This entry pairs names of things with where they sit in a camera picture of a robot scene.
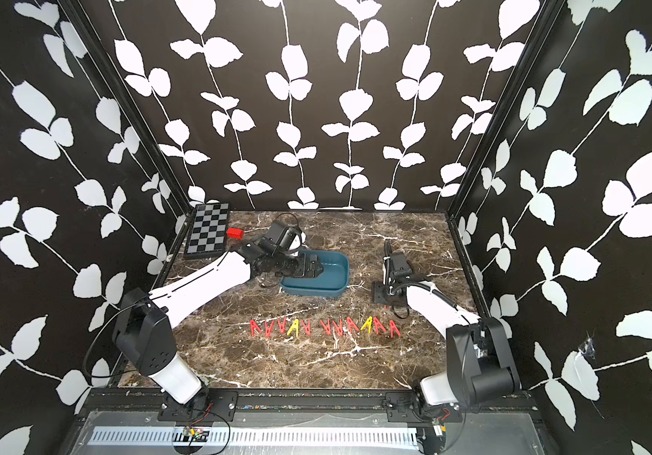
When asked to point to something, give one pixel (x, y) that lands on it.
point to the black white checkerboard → (208, 231)
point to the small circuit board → (194, 435)
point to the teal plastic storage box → (332, 282)
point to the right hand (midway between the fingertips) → (377, 290)
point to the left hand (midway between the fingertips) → (314, 266)
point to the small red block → (235, 233)
